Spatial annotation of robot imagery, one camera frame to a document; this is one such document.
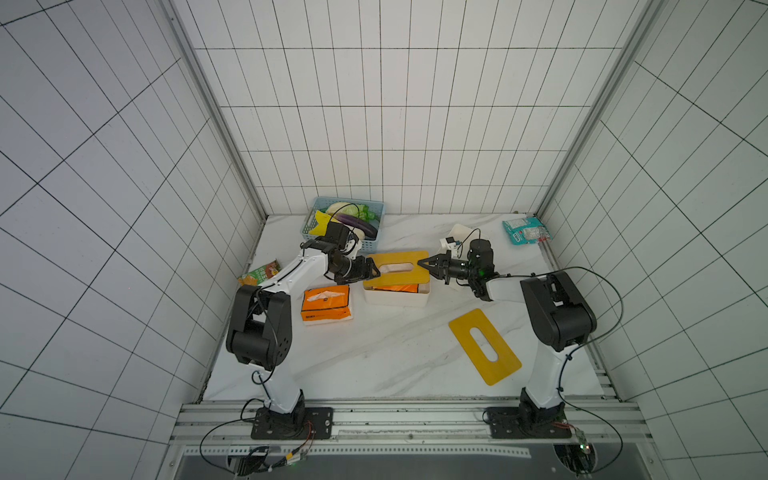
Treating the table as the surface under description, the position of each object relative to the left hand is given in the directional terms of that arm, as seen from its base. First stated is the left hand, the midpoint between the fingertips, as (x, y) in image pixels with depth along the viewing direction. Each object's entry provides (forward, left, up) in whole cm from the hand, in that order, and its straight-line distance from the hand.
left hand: (364, 280), depth 90 cm
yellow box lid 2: (-23, -37, -10) cm, 45 cm away
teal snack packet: (+27, -60, -6) cm, 66 cm away
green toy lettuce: (+35, +9, -3) cm, 36 cm away
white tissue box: (-3, -3, -4) cm, 6 cm away
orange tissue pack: (-7, +11, -1) cm, 13 cm away
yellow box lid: (+1, -17, +3) cm, 17 cm away
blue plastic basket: (+17, 0, -4) cm, 17 cm away
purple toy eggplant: (+26, 0, -5) cm, 26 cm away
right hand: (+3, -14, +4) cm, 15 cm away
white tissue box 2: (+16, -33, +4) cm, 36 cm away
